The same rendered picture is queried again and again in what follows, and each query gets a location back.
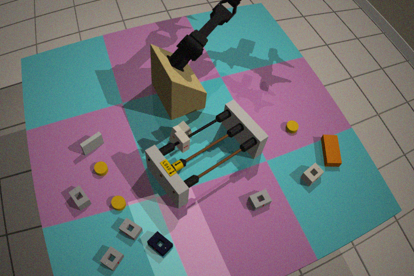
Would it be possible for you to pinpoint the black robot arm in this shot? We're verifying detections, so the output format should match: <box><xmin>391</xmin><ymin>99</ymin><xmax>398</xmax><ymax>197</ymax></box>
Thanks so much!
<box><xmin>167</xmin><ymin>0</ymin><xmax>241</xmax><ymax>72</ymax></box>

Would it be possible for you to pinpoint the olive-yellow short cylinder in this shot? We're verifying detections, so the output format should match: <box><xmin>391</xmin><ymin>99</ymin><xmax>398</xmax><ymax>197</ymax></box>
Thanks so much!
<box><xmin>94</xmin><ymin>161</ymin><xmax>108</xmax><ymax>176</ymax></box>
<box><xmin>111</xmin><ymin>196</ymin><xmax>126</xmax><ymax>211</ymax></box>
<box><xmin>286</xmin><ymin>120</ymin><xmax>298</xmax><ymax>133</ymax></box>

